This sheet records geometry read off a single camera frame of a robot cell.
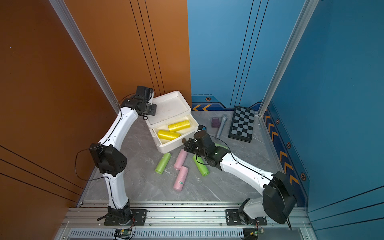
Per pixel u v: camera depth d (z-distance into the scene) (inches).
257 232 27.4
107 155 20.4
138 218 29.0
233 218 28.5
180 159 36.0
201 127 28.5
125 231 28.2
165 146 29.8
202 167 34.5
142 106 25.7
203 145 23.3
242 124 42.8
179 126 34.1
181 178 32.6
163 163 35.1
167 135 32.6
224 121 44.1
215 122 43.2
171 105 36.2
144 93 26.9
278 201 15.8
